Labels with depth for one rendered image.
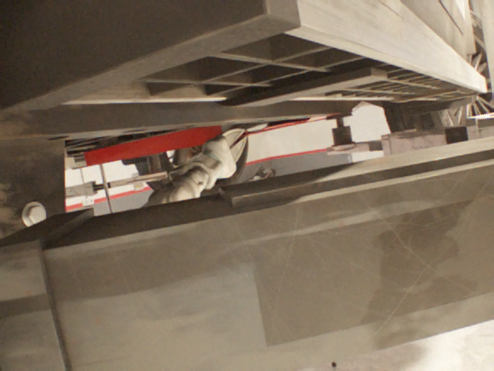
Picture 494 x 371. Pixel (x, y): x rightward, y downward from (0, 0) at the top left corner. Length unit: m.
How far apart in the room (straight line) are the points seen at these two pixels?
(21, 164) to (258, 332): 0.48
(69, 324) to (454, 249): 0.20
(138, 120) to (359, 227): 0.52
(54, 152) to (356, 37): 0.52
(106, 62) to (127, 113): 0.51
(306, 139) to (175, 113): 9.66
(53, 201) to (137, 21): 0.52
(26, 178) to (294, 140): 9.99
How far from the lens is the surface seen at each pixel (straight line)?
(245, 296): 0.23
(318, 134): 10.31
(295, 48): 0.26
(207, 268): 0.23
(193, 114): 0.83
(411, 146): 1.39
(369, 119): 10.00
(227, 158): 1.15
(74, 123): 0.63
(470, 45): 1.93
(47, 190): 0.68
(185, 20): 0.17
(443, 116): 2.04
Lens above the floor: 1.58
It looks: 4 degrees down
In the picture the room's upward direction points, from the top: 10 degrees counter-clockwise
